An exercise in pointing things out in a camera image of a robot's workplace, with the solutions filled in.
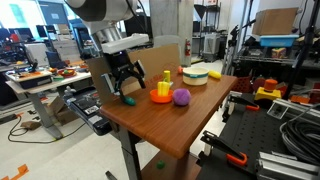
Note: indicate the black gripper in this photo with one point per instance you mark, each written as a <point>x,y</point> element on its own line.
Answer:
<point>120,63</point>

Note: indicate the green toy zucchini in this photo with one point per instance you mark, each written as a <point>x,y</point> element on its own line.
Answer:
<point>129,100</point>

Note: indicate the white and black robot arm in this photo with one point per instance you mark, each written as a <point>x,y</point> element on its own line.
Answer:
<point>100,13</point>

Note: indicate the brown cardboard panel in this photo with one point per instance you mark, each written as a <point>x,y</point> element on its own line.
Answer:
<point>156,61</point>

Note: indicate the yellow toy bell pepper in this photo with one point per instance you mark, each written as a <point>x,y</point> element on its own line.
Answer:
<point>163,88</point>

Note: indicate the orange plastic plate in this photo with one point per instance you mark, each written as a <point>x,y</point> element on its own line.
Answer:
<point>161,98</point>

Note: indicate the yellow toy cylinder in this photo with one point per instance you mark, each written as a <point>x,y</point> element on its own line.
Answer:
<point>166,76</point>

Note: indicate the black control box with labels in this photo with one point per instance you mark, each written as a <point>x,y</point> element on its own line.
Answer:
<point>88,110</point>

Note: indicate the small orange toy figure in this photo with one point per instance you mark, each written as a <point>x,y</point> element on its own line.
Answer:
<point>180,70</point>

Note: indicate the purple fuzzy ball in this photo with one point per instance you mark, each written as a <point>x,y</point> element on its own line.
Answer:
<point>181,97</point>

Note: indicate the red bowl with toy food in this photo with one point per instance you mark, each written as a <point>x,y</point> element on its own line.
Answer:
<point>66,72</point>

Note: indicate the cream bowl with teal band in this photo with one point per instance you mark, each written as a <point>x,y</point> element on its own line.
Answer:
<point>195,76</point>

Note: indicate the red fire extinguisher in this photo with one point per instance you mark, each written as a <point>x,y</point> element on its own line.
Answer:
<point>187,47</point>

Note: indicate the brown box under desk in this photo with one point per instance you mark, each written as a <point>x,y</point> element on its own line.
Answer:
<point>60,110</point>

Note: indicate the small green ball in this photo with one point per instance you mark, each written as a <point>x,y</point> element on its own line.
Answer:
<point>160,164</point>

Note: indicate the white desk with grey legs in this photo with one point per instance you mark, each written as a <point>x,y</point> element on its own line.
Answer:
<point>40,100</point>

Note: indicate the grey tray with orange items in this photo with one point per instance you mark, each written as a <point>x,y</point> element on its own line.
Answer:
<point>28,79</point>

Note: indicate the black perforated breadboard table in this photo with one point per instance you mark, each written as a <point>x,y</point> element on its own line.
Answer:
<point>253,133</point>

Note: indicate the yellow emergency stop button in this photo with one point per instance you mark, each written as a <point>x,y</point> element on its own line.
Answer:
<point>268,90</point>

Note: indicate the small colourful box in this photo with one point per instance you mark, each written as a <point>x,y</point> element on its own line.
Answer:
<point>278,52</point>

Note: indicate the blue plastic bin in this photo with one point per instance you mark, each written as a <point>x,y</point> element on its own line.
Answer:
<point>278,40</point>

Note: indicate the large cardboard box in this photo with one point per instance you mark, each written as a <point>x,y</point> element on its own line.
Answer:
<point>275,21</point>

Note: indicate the silver aluminium extrusion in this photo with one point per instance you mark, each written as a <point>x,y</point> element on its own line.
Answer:
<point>286,166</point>

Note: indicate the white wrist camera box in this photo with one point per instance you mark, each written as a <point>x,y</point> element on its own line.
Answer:
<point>125,43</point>

